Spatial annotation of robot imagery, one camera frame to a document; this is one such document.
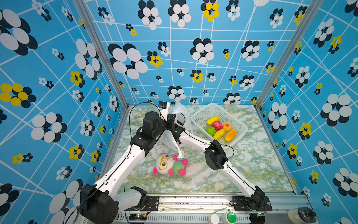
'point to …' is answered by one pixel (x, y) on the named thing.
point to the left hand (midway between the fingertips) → (176, 114)
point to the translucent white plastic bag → (182, 116)
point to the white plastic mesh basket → (199, 119)
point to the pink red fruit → (217, 125)
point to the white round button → (214, 219)
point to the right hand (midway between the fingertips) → (177, 126)
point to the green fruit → (211, 130)
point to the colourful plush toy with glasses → (165, 163)
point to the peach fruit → (227, 127)
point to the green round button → (231, 217)
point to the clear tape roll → (304, 215)
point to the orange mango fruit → (230, 135)
